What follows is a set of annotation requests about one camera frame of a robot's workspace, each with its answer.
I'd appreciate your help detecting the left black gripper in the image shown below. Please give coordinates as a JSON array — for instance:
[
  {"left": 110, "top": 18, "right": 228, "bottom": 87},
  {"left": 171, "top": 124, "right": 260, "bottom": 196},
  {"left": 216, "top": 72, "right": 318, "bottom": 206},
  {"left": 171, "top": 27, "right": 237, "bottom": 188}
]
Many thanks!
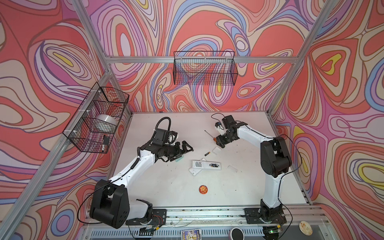
[{"left": 160, "top": 140, "right": 193, "bottom": 162}]

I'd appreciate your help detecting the orange black screwdriver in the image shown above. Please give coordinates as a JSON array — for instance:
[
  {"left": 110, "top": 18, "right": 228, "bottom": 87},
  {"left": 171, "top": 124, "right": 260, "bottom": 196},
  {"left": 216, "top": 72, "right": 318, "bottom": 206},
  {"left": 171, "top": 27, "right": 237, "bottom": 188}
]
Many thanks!
[{"left": 204, "top": 130, "right": 217, "bottom": 142}]

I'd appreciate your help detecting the long remote battery cover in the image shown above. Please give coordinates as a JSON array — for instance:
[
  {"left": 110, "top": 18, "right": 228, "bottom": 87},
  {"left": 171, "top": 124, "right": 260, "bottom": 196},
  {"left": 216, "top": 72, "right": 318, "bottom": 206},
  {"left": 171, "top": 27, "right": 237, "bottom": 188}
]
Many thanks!
[{"left": 228, "top": 166, "right": 238, "bottom": 173}]

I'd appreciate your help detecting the long white remote control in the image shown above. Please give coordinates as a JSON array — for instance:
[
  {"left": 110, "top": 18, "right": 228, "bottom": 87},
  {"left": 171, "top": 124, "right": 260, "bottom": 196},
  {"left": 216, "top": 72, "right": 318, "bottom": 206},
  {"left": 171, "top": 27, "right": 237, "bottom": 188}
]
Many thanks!
[{"left": 192, "top": 161, "right": 222, "bottom": 171}]

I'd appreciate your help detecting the small white remote control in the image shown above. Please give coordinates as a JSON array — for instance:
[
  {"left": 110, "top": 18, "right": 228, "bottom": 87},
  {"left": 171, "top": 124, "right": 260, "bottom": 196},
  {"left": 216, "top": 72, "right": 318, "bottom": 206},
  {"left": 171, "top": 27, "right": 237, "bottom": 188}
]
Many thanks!
[{"left": 189, "top": 168, "right": 202, "bottom": 176}]

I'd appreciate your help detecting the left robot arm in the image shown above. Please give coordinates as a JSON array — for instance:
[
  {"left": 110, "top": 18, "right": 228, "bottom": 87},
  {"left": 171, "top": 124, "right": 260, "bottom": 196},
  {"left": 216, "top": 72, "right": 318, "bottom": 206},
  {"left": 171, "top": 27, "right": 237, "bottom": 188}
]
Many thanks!
[{"left": 89, "top": 117, "right": 194, "bottom": 229}]

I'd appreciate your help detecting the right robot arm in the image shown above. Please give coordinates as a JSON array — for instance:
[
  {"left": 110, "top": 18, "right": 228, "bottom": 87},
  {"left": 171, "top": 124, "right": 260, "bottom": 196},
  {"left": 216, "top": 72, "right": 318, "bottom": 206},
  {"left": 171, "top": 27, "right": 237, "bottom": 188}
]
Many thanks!
[{"left": 215, "top": 115, "right": 292, "bottom": 224}]

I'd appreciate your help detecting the mint green alarm clock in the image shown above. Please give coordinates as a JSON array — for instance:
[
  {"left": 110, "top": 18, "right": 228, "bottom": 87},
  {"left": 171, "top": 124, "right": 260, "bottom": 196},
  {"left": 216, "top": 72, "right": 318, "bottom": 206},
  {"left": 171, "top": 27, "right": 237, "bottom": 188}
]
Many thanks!
[{"left": 175, "top": 156, "right": 184, "bottom": 163}]

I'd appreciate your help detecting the red round badge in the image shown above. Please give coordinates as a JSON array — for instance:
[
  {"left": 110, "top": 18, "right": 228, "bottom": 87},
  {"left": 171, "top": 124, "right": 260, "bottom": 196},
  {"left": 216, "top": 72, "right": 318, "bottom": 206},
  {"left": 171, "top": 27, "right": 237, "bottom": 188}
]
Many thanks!
[{"left": 199, "top": 185, "right": 208, "bottom": 195}]

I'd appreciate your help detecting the small black item in basket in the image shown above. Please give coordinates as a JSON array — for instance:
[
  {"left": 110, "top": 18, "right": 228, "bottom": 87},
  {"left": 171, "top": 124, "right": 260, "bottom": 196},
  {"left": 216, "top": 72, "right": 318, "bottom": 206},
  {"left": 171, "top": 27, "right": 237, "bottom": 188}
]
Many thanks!
[{"left": 103, "top": 135, "right": 110, "bottom": 148}]

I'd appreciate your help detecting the white roll in basket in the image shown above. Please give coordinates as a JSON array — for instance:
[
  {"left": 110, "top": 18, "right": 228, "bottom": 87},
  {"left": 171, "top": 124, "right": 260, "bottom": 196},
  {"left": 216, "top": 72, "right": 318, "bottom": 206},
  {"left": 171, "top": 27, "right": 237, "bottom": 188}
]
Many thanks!
[{"left": 95, "top": 114, "right": 118, "bottom": 133}]

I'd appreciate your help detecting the colourful printed card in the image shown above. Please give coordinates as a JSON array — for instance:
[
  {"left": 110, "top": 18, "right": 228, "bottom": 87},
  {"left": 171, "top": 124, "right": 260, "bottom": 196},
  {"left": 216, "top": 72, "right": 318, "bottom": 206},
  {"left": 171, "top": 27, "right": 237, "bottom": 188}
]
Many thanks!
[{"left": 182, "top": 229, "right": 202, "bottom": 240}]

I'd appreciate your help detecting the beige round disc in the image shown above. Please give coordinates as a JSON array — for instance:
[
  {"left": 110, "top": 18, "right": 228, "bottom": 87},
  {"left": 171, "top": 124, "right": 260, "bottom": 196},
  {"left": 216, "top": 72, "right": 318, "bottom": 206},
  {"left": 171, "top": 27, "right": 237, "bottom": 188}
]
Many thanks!
[{"left": 299, "top": 221, "right": 313, "bottom": 236}]

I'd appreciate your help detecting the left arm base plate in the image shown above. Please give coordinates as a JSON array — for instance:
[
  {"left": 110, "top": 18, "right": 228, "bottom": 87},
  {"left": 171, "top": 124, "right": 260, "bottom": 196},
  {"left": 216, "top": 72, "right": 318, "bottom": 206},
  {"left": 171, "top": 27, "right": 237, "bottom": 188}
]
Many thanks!
[{"left": 126, "top": 209, "right": 167, "bottom": 227}]

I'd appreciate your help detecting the back black wire basket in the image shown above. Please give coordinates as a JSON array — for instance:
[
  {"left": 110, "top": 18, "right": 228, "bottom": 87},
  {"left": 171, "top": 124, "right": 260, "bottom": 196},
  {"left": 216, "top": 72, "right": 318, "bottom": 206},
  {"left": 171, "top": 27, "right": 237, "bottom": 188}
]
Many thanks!
[{"left": 173, "top": 50, "right": 238, "bottom": 86}]

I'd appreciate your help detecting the black wire basket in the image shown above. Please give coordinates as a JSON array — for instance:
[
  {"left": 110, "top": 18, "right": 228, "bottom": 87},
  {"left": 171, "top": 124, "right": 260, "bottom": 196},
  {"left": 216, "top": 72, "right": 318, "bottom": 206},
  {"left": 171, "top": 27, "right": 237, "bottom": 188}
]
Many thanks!
[
  {"left": 173, "top": 50, "right": 238, "bottom": 86},
  {"left": 63, "top": 83, "right": 130, "bottom": 154}
]

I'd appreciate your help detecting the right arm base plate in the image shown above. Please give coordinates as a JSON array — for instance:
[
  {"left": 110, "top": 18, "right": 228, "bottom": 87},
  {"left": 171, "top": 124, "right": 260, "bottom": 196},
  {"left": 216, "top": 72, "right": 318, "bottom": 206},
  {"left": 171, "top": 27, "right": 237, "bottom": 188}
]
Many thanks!
[{"left": 244, "top": 207, "right": 287, "bottom": 225}]

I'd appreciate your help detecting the left black wire basket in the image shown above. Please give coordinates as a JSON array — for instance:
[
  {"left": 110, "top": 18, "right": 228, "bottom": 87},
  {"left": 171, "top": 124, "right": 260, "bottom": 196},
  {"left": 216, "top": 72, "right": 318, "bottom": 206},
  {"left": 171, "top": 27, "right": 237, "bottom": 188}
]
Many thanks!
[{"left": 63, "top": 83, "right": 130, "bottom": 154}]

